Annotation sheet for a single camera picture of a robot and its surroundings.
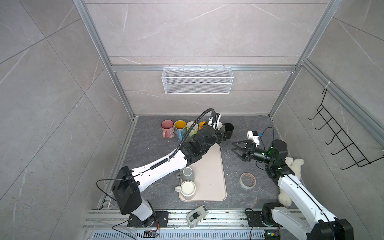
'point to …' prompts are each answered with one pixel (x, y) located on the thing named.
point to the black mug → (228, 131)
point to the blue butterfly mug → (180, 128)
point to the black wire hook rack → (359, 159)
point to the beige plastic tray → (209, 178)
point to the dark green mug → (219, 125)
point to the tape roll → (245, 187)
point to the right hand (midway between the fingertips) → (232, 147)
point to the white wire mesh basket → (197, 80)
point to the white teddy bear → (295, 165)
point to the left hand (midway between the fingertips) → (219, 121)
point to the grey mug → (187, 174)
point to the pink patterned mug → (168, 128)
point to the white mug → (187, 188)
